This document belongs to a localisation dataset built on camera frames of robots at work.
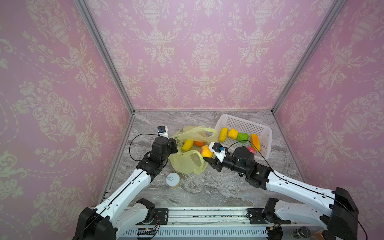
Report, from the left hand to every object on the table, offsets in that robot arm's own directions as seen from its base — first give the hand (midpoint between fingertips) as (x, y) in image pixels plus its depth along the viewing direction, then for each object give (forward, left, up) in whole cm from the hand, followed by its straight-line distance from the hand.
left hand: (174, 139), depth 80 cm
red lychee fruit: (+2, -46, -13) cm, 48 cm away
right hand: (-10, -17, +5) cm, 20 cm away
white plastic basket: (+15, -57, -12) cm, 60 cm away
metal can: (-39, -57, -9) cm, 70 cm away
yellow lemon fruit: (+15, -36, -13) cm, 41 cm away
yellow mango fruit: (+7, -6, -16) cm, 19 cm away
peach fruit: (-12, -16, +9) cm, 22 cm away
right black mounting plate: (-33, -42, -18) cm, 56 cm away
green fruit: (+11, -42, -13) cm, 45 cm away
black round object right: (-40, -67, -10) cm, 79 cm away
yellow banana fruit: (+15, -30, -15) cm, 37 cm away
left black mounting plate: (-33, +5, -20) cm, 39 cm away
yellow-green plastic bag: (-12, -10, -2) cm, 15 cm away
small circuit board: (-39, +12, -23) cm, 47 cm away
